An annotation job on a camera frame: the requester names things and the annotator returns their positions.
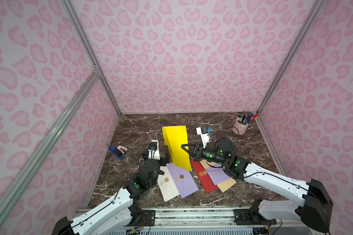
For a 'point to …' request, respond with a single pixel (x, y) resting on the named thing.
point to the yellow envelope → (174, 137)
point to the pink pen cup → (239, 129)
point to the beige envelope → (222, 186)
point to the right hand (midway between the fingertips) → (181, 149)
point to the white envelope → (166, 184)
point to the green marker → (242, 117)
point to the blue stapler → (119, 151)
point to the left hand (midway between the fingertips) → (159, 145)
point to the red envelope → (205, 178)
